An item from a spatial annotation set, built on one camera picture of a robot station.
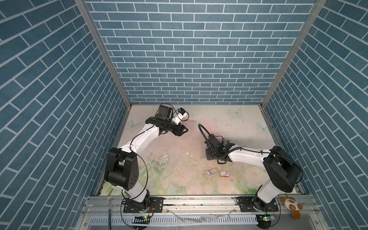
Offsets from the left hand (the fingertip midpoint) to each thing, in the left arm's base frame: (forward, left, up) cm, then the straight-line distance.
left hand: (184, 127), depth 86 cm
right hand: (-10, -15, -14) cm, 23 cm away
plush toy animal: (-40, -55, -12) cm, 69 cm away
